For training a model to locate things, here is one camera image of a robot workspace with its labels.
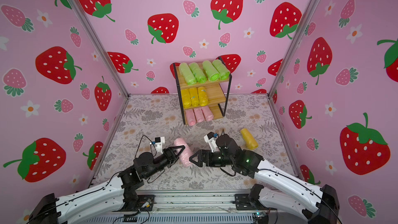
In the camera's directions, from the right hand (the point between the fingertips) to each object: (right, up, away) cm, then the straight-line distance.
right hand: (196, 159), depth 68 cm
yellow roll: (-7, +29, +23) cm, 38 cm away
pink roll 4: (-5, +1, +2) cm, 5 cm away
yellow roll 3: (+31, +3, +26) cm, 41 cm away
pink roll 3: (+6, +18, +36) cm, 41 cm away
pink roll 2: (0, +18, +36) cm, 40 cm away
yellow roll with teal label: (+3, +30, +24) cm, 39 cm away
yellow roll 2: (-3, +31, +25) cm, 40 cm away
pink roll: (-5, +17, +33) cm, 37 cm away
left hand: (-5, +4, +3) cm, 7 cm away
